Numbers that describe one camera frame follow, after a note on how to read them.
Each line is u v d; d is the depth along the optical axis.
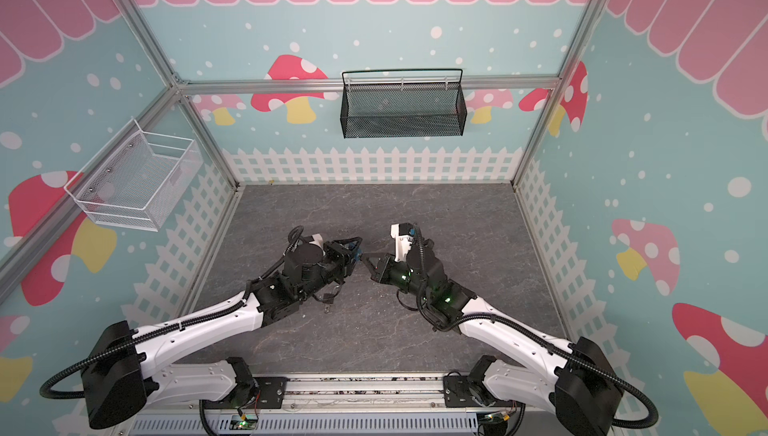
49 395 0.39
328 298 0.89
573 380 0.40
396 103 0.98
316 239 0.74
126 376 0.39
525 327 0.47
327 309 0.87
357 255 0.73
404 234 0.67
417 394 0.76
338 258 0.67
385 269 0.64
